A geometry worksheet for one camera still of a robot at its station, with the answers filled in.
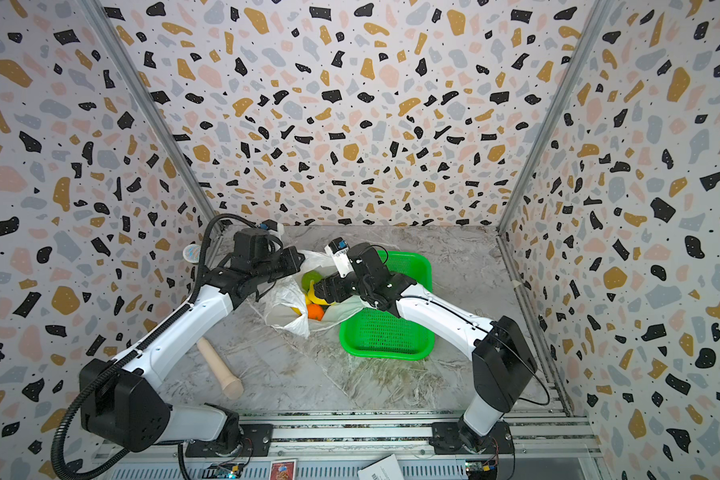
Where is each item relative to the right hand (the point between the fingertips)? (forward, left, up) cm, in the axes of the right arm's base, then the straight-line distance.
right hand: (318, 276), depth 77 cm
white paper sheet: (-39, -18, -18) cm, 46 cm away
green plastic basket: (-4, -14, -24) cm, 28 cm away
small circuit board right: (-38, -41, -25) cm, 61 cm away
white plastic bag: (-10, +5, +4) cm, 12 cm away
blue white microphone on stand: (+5, +34, +3) cm, 34 cm away
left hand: (+7, +4, +2) cm, 8 cm away
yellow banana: (-4, +2, -4) cm, 6 cm away
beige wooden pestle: (-21, +23, -20) cm, 37 cm away
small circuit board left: (-39, +20, -23) cm, 50 cm away
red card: (-39, +6, -21) cm, 45 cm away
